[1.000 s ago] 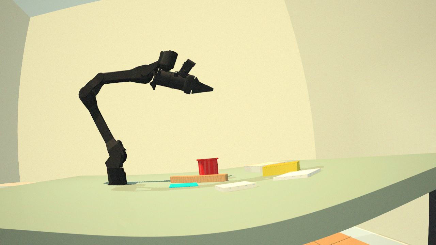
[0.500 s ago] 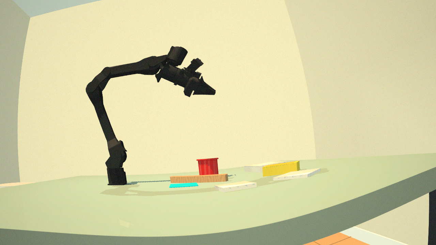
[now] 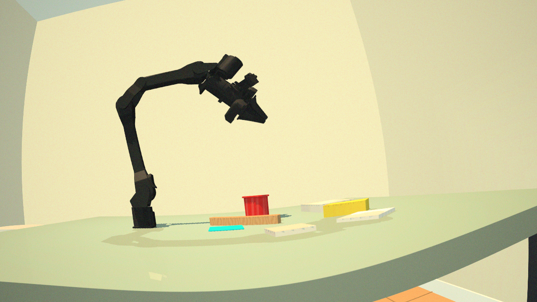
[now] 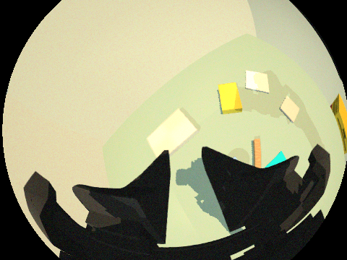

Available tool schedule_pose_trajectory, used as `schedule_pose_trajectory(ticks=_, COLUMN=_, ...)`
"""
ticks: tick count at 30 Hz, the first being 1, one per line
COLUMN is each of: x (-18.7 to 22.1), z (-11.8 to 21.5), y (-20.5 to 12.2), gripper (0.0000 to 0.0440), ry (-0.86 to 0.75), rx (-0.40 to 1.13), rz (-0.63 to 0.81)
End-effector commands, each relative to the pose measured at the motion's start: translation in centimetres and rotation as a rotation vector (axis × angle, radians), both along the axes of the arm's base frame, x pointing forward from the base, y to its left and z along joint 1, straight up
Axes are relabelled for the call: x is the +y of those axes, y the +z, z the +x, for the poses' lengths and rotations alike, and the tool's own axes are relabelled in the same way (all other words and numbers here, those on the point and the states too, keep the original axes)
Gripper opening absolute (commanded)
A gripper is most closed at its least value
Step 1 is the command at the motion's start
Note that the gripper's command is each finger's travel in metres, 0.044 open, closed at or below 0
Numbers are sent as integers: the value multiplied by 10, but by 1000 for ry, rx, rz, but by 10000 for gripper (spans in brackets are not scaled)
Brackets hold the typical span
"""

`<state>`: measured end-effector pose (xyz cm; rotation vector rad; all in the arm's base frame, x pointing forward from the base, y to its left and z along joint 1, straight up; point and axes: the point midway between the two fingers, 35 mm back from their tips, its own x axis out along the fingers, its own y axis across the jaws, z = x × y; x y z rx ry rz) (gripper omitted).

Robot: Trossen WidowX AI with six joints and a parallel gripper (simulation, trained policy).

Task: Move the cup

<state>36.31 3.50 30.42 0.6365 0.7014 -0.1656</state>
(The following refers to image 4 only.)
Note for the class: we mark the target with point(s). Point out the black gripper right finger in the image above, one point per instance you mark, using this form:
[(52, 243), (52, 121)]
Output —
[(240, 187)]

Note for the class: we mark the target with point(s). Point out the orange flat bar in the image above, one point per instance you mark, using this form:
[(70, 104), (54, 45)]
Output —
[(257, 156)]

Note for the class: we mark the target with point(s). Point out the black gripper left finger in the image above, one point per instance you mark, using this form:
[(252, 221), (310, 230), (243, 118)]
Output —
[(144, 200)]

